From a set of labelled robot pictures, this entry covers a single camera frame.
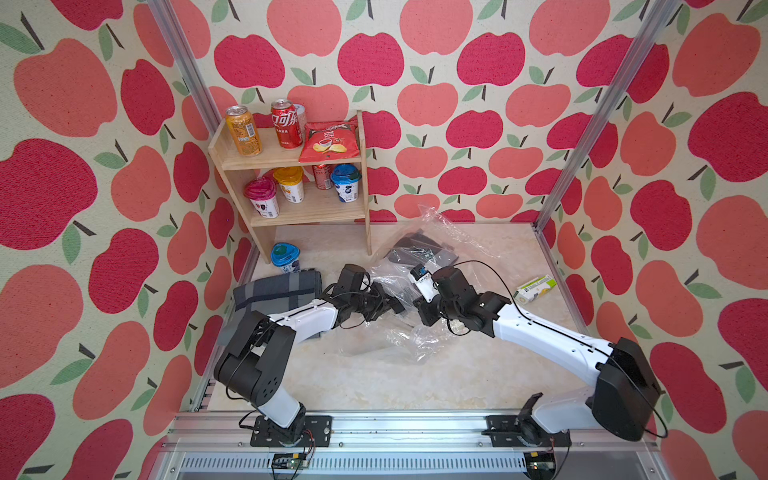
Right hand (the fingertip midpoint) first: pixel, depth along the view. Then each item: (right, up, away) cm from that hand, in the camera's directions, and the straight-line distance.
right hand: (417, 306), depth 82 cm
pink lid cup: (-45, +33, +5) cm, 56 cm away
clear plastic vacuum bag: (-4, -10, +8) cm, 13 cm away
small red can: (-30, +40, +15) cm, 52 cm away
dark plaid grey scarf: (-44, +1, +12) cm, 46 cm away
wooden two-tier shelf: (-31, +29, +17) cm, 46 cm away
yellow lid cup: (-38, +37, +10) cm, 54 cm away
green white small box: (+41, +3, +15) cm, 44 cm away
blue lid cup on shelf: (-21, +38, +10) cm, 45 cm away
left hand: (-4, -1, +3) cm, 5 cm away
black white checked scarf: (+2, +16, +14) cm, 21 cm away
